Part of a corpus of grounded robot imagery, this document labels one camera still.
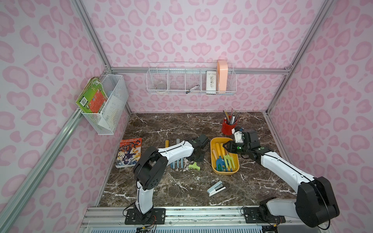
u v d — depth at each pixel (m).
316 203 0.40
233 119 1.01
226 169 0.88
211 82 0.91
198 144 0.67
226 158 0.92
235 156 0.88
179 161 0.93
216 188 0.80
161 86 0.97
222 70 0.82
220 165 0.89
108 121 0.81
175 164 0.91
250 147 0.66
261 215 0.66
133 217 0.72
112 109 0.84
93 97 0.72
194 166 0.90
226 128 1.00
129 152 0.96
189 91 0.92
